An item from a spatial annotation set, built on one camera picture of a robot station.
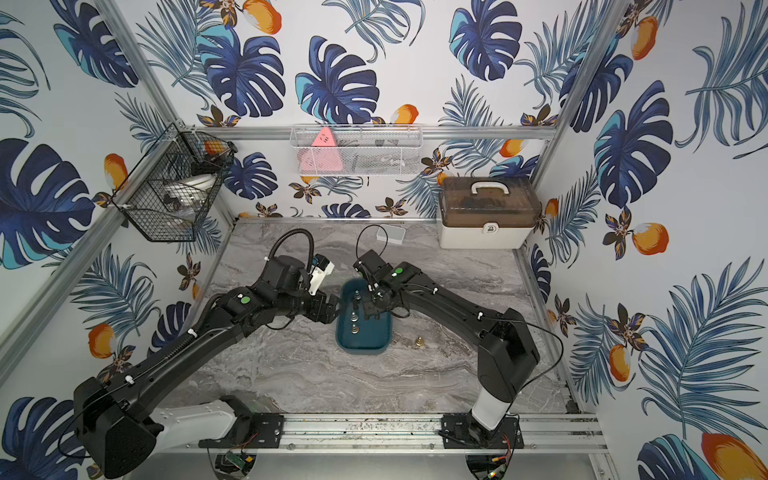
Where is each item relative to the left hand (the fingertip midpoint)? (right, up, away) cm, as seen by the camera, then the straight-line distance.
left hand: (336, 296), depth 75 cm
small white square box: (+16, +19, +43) cm, 50 cm away
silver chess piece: (+4, -3, +22) cm, 23 cm away
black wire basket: (-46, +28, +5) cm, 54 cm away
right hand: (+9, -3, +9) cm, 13 cm away
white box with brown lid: (+48, +25, +29) cm, 61 cm away
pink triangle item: (-6, +40, +15) cm, 43 cm away
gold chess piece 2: (+3, -12, +15) cm, 20 cm away
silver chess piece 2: (+3, -9, +18) cm, 20 cm away
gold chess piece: (+23, -16, +14) cm, 30 cm away
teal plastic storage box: (+3, -14, +15) cm, 21 cm away
